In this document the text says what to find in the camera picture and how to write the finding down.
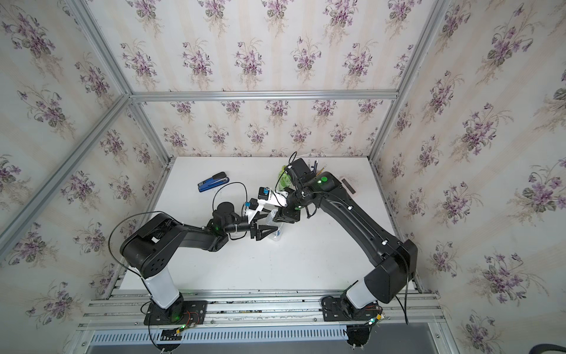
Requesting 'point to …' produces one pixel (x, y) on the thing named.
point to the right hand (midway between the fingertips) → (282, 208)
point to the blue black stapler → (216, 181)
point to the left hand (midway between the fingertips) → (276, 225)
